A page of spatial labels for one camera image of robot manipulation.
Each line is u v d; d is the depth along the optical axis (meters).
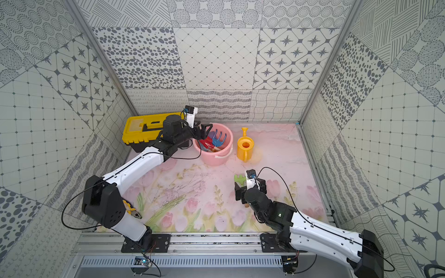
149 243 0.70
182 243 0.75
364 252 0.42
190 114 0.70
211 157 0.84
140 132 0.93
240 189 0.68
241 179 0.93
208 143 0.98
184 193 0.89
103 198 0.43
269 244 0.74
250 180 0.65
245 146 0.95
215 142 0.98
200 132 0.72
